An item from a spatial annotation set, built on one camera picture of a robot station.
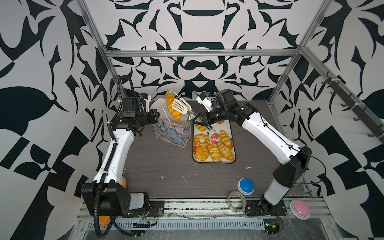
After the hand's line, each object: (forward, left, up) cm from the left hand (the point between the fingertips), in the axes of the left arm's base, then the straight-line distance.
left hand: (158, 111), depth 77 cm
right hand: (-8, -18, +2) cm, 20 cm away
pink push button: (-42, -68, -26) cm, 84 cm away
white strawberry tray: (+1, -33, -28) cm, 43 cm away
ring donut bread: (0, -22, -26) cm, 34 cm away
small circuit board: (-49, -53, -29) cm, 78 cm away
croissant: (+4, -6, +5) cm, 9 cm away
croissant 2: (-3, -38, -25) cm, 46 cm away
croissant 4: (-12, -37, -24) cm, 45 cm away
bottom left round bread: (-12, -22, -24) cm, 35 cm away
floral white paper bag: (-6, -9, -13) cm, 17 cm away
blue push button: (-30, -45, -28) cm, 61 cm away
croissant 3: (-13, -30, -24) cm, 41 cm away
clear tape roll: (-37, -39, -29) cm, 61 cm away
